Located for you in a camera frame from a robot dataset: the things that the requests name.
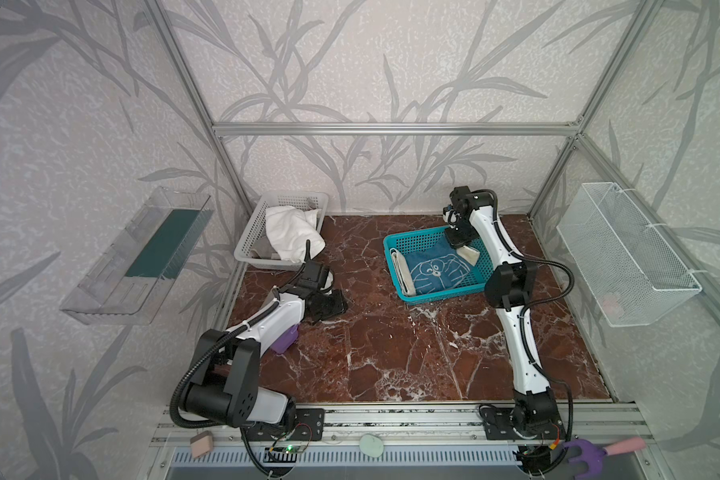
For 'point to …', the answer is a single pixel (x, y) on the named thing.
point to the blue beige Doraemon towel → (435, 268)
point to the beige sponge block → (202, 443)
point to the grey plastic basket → (251, 239)
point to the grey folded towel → (264, 250)
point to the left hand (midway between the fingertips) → (348, 297)
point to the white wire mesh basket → (631, 276)
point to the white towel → (289, 229)
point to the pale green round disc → (371, 445)
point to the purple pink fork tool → (592, 455)
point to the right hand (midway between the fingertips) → (457, 236)
